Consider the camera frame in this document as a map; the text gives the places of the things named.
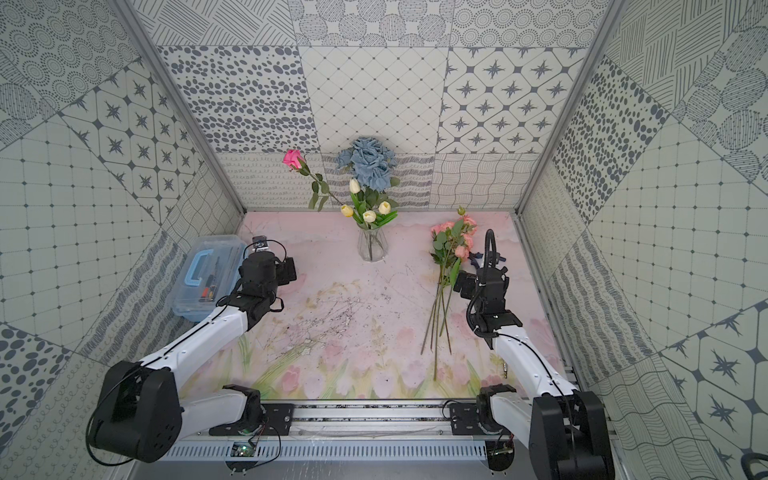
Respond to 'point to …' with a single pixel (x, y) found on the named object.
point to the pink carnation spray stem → (451, 242)
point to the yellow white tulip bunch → (370, 209)
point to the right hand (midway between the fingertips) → (478, 278)
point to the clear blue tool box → (207, 273)
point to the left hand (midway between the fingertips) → (280, 259)
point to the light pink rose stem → (433, 308)
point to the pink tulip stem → (461, 254)
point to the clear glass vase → (372, 245)
